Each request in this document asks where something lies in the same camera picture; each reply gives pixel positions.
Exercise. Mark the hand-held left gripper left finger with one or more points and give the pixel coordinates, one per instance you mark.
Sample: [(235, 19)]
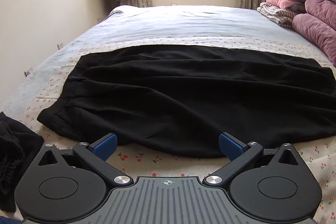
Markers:
[(105, 147)]

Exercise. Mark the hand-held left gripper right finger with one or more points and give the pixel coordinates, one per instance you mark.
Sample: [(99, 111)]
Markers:
[(230, 146)]

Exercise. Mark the black pants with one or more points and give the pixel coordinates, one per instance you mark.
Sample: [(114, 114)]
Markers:
[(183, 92)]

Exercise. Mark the dark knitted cloth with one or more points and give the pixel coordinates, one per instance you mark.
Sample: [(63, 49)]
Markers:
[(13, 155)]

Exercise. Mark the bed with cherry print sheet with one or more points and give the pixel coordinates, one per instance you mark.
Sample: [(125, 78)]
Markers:
[(162, 22)]

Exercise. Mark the striped cloth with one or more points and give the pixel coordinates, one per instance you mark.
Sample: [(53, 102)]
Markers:
[(277, 15)]

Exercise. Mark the mauve velvet quilt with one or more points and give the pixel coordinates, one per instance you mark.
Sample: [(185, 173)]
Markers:
[(316, 27)]

